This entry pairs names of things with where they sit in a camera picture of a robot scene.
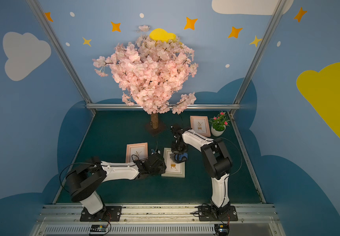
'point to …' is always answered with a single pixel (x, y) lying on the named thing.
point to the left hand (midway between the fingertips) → (166, 166)
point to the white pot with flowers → (219, 123)
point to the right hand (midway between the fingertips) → (177, 151)
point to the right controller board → (221, 229)
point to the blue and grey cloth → (179, 158)
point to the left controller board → (99, 228)
